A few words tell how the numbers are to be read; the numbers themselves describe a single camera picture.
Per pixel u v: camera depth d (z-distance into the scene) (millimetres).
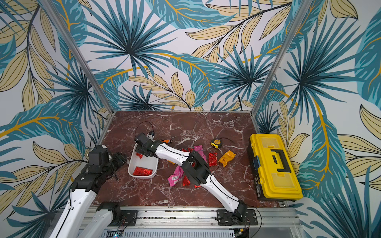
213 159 925
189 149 977
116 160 674
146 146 744
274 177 705
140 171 880
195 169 597
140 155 925
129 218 726
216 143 982
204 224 736
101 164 566
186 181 820
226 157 942
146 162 880
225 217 737
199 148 950
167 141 1027
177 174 852
